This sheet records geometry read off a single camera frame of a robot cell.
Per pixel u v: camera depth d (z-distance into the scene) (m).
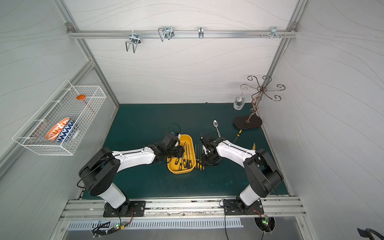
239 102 0.95
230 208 0.74
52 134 0.62
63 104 0.70
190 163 0.88
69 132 0.58
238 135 1.02
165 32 0.75
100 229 0.69
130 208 0.67
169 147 0.71
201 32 0.73
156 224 0.70
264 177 0.46
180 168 0.86
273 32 0.77
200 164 0.88
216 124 1.07
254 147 0.96
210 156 0.74
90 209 0.75
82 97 0.79
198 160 0.90
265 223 0.72
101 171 0.45
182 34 0.78
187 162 0.89
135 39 0.78
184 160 0.90
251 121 1.07
